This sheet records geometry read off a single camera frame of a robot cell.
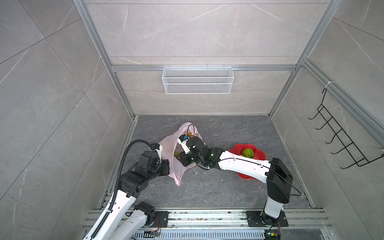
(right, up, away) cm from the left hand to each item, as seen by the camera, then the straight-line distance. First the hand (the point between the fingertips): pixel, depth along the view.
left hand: (169, 159), depth 73 cm
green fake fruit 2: (+3, +2, +5) cm, 6 cm away
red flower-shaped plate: (+42, +2, +23) cm, 48 cm away
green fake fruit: (+46, 0, +19) cm, 50 cm away
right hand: (+4, +1, +6) cm, 7 cm away
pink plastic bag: (0, +5, +5) cm, 7 cm away
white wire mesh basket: (+15, +49, +28) cm, 58 cm away
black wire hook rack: (+81, +6, -10) cm, 82 cm away
